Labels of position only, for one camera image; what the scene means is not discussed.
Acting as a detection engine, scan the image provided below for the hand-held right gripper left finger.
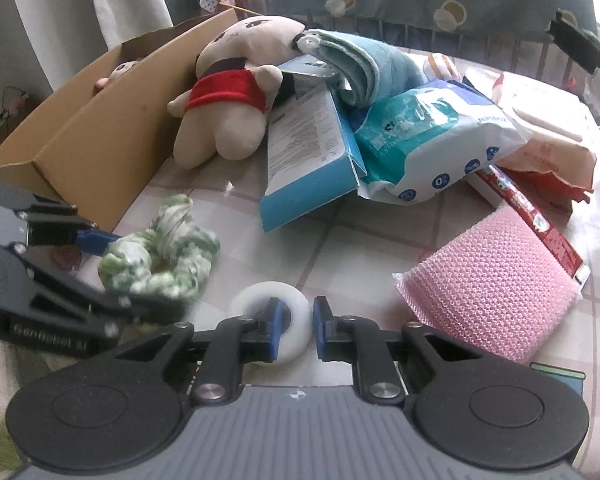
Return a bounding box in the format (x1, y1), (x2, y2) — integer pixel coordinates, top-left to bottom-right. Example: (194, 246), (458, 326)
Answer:
(112, 297), (286, 407)

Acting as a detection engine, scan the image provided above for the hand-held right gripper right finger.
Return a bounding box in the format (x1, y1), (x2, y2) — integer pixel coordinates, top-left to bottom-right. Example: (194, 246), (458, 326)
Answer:
(312, 296), (486, 407)

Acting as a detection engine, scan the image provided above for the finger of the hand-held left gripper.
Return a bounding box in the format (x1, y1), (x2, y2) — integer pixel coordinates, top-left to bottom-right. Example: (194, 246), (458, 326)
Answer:
(10, 242), (137, 333)
(0, 180), (122, 257)

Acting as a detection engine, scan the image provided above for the white tape roll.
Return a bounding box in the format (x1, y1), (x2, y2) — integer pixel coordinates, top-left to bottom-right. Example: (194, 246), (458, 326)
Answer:
(230, 281), (311, 365)

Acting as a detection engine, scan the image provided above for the brown cardboard box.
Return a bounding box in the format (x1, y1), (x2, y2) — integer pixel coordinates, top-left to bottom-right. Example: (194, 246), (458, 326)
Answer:
(0, 8), (238, 233)

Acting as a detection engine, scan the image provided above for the green white scrunchie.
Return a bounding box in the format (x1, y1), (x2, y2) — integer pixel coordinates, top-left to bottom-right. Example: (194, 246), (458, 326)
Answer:
(97, 194), (221, 308)

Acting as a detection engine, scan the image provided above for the pink plush doll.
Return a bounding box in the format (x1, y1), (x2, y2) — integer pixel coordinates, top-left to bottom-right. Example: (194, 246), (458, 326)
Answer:
(92, 60), (141, 96)

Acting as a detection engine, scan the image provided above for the cream plush doll red scarf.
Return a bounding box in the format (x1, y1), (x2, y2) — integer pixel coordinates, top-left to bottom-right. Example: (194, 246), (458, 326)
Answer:
(167, 15), (306, 163)

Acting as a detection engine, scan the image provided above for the teal towel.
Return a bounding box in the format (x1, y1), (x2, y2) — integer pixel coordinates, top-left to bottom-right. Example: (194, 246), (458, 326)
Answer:
(300, 30), (428, 108)

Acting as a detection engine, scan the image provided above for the pink sponge in wrapper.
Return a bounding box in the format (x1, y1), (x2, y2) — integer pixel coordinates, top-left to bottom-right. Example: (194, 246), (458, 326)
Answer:
(392, 207), (583, 365)

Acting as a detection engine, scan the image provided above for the blue cardboard carton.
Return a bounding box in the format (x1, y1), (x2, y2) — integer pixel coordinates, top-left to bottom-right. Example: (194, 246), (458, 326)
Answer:
(259, 82), (368, 233)

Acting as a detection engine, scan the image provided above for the blue wet wipes pack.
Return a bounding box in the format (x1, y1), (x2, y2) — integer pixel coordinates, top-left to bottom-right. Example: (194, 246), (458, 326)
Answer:
(352, 80), (531, 207)

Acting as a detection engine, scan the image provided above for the red toothpaste box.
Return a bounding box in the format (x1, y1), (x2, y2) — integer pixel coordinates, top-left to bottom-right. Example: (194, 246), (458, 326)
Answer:
(467, 165), (592, 286)

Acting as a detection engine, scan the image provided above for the white curtain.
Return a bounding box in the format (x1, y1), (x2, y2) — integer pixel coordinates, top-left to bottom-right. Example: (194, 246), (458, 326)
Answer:
(5, 0), (173, 101)

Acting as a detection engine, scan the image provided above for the yellow stick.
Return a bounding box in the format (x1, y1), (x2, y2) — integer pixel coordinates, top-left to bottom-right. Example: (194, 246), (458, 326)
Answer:
(219, 2), (261, 17)

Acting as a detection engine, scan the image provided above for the pink wet wipes pack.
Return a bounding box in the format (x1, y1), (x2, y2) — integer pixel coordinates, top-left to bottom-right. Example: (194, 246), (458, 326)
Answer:
(492, 72), (598, 206)

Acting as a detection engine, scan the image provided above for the orange striped rolled towel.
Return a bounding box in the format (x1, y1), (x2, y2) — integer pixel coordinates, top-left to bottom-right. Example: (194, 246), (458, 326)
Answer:
(422, 52), (463, 81)

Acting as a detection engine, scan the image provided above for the wheelchair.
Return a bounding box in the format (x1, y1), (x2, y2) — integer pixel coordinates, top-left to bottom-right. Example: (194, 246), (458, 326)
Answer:
(550, 8), (600, 76)

